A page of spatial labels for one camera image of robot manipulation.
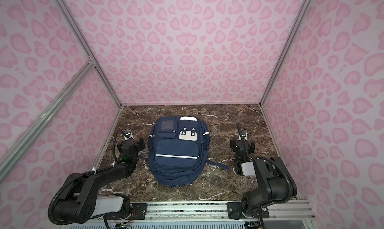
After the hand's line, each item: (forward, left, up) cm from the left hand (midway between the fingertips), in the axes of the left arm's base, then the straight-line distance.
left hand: (132, 136), depth 89 cm
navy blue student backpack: (-6, -27, -4) cm, 28 cm away
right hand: (0, -67, -4) cm, 67 cm away
